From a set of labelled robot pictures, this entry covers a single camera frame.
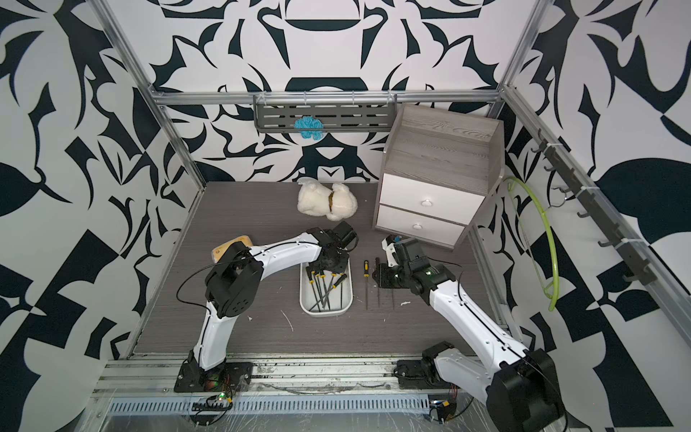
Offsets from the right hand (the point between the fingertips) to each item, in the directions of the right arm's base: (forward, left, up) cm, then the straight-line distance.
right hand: (375, 270), depth 82 cm
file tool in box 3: (+3, +16, -10) cm, 20 cm away
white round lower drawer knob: (+18, -16, -4) cm, 25 cm away
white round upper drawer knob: (+17, -16, +12) cm, 26 cm away
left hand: (+9, +11, -9) cm, 17 cm away
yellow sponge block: (+11, +52, -6) cm, 54 cm away
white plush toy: (+30, +20, -1) cm, 36 cm away
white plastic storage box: (-3, +14, -12) cm, 19 cm away
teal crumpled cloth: (+43, +20, +23) cm, 53 cm away
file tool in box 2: (-1, +13, -10) cm, 17 cm away
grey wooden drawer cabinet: (+24, -20, +18) cm, 36 cm away
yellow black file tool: (+4, +2, -12) cm, 13 cm away
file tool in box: (+5, +22, -11) cm, 25 cm away
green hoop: (-9, -41, +16) cm, 45 cm away
